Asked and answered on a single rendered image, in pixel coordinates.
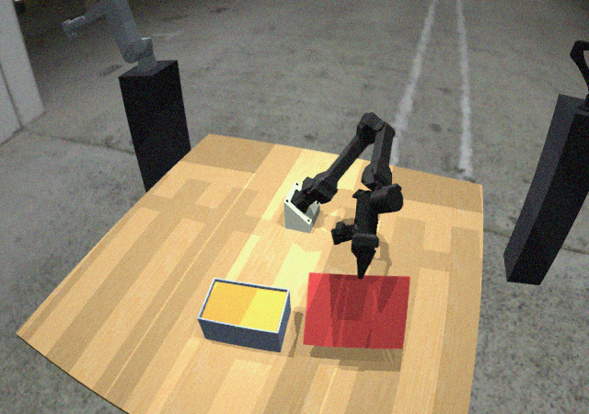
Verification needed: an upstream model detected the red rectangular panel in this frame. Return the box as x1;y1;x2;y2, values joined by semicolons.
303;272;410;349

